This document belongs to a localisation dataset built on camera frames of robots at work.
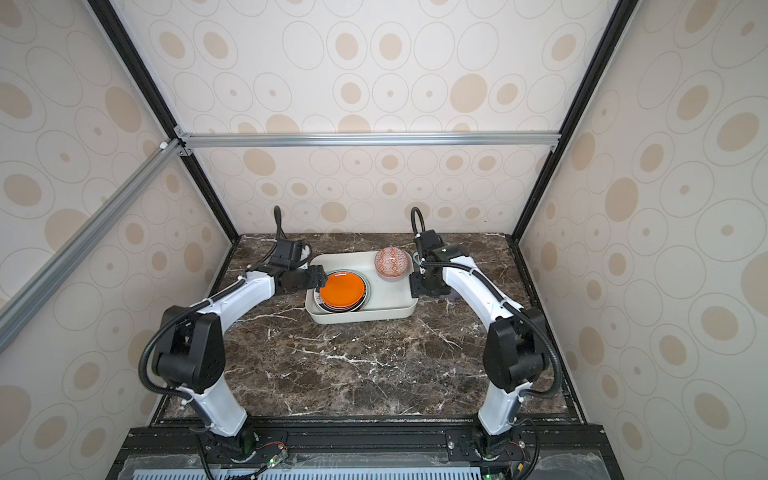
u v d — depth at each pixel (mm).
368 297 993
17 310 511
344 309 965
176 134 882
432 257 634
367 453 730
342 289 996
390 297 1029
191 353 473
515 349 468
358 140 944
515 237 1230
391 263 1060
